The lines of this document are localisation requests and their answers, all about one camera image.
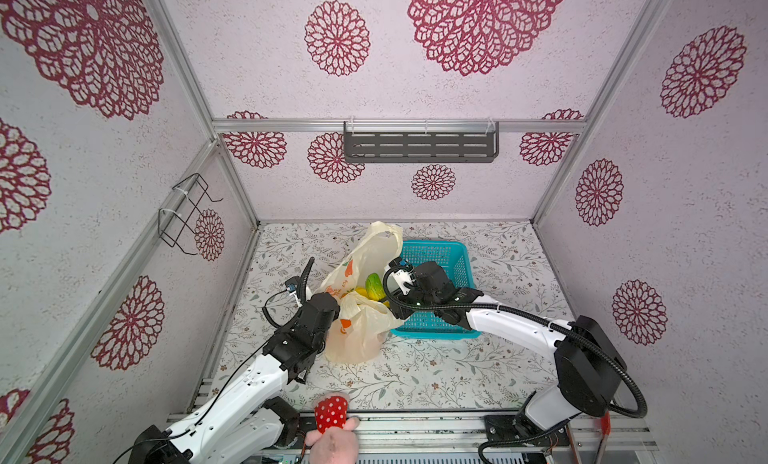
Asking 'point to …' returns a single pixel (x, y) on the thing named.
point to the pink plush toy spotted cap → (334, 440)
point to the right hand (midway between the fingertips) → (382, 295)
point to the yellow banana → (363, 292)
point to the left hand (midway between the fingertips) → (327, 299)
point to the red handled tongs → (605, 429)
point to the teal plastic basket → (456, 257)
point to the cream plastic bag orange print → (360, 328)
